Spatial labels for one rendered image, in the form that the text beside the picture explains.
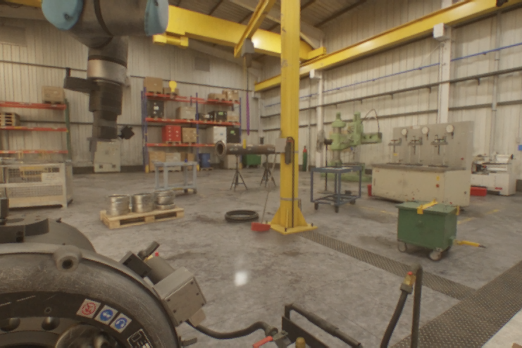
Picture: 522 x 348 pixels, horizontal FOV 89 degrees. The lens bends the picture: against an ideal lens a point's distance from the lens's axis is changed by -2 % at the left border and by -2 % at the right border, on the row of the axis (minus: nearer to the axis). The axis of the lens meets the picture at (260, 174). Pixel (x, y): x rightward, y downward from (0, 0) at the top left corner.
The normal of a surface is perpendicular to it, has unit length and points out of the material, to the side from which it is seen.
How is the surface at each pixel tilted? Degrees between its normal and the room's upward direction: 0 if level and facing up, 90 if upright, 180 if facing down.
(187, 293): 90
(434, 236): 90
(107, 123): 71
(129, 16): 128
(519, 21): 90
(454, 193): 90
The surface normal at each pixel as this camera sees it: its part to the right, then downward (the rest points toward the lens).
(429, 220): -0.75, 0.06
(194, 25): 0.52, 0.07
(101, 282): 0.76, -0.46
